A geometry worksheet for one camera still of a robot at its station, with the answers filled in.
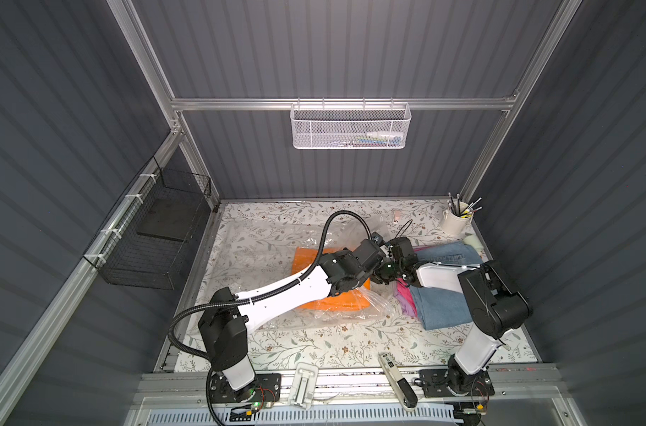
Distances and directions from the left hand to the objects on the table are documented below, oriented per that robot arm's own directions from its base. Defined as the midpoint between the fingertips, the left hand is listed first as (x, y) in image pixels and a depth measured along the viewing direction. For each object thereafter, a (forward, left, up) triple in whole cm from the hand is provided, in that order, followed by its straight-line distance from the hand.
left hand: (359, 263), depth 78 cm
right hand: (+5, -2, -13) cm, 15 cm away
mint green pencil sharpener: (+16, -45, -12) cm, 49 cm away
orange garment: (-8, +1, -8) cm, 11 cm away
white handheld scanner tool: (-29, -10, -14) cm, 34 cm away
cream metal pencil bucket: (+26, -41, -9) cm, 49 cm away
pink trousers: (-2, -17, -16) cm, 23 cm away
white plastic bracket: (-30, +16, -17) cm, 38 cm away
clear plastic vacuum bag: (+16, +36, -19) cm, 44 cm away
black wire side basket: (+3, +60, +8) cm, 60 cm away
